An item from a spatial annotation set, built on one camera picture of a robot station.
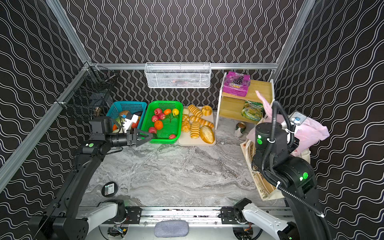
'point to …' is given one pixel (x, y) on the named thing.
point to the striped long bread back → (194, 110)
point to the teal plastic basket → (118, 107)
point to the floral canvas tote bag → (268, 190)
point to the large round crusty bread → (207, 134)
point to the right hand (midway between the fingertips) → (283, 127)
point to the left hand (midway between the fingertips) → (152, 138)
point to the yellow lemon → (175, 112)
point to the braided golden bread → (186, 126)
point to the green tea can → (242, 125)
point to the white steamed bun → (186, 111)
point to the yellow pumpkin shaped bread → (207, 110)
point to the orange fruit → (158, 124)
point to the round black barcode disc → (109, 189)
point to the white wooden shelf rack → (230, 105)
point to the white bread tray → (186, 140)
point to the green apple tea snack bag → (253, 110)
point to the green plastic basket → (163, 119)
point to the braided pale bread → (186, 117)
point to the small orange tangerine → (167, 111)
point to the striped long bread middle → (202, 122)
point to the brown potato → (124, 112)
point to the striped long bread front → (195, 129)
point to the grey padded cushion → (171, 228)
